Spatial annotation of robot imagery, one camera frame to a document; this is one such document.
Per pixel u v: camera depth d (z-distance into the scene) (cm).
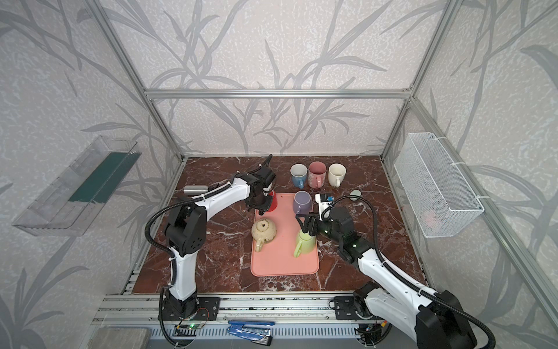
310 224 70
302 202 94
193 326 71
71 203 64
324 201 71
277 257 85
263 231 84
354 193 105
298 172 105
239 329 68
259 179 77
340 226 60
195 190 104
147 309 75
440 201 62
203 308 73
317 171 103
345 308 74
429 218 75
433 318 39
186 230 52
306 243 81
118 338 67
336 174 103
